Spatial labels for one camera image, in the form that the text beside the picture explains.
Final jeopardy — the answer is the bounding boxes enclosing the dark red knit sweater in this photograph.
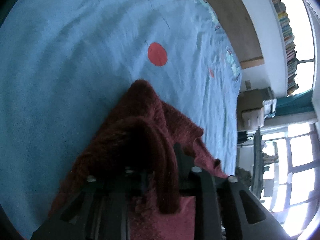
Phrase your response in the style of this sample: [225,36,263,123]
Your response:
[49,80,225,239]

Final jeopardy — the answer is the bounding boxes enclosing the olive jacket on stool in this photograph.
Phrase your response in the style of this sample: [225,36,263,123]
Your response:
[235,167,252,188]

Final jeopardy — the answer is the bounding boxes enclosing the glass top desk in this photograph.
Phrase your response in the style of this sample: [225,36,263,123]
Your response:
[251,128,264,199]

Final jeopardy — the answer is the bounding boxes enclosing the black hanging bag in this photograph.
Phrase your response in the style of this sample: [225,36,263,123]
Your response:
[237,131,248,144]

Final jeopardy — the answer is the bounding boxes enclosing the teal curtain right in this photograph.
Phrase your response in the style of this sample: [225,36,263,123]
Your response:
[276,90,315,116]

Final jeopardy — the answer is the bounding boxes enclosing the blue patterned bed duvet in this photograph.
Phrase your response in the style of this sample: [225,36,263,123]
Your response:
[1,0,241,238]

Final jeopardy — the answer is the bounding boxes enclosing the row of books on shelf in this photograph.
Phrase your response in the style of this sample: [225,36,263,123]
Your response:
[271,0,299,95]

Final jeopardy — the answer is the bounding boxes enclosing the wooden headboard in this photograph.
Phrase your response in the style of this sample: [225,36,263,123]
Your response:
[206,0,265,69]

